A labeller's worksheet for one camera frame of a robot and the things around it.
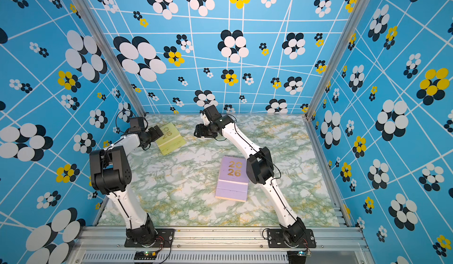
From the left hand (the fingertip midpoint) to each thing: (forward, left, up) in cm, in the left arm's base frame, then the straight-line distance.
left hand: (157, 133), depth 101 cm
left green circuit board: (-57, -7, -10) cm, 58 cm away
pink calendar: (-36, -42, -6) cm, 56 cm away
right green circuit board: (-57, -72, -3) cm, 92 cm away
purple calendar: (-28, -44, -2) cm, 52 cm away
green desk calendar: (0, -6, -7) cm, 9 cm away
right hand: (-4, -26, +5) cm, 27 cm away
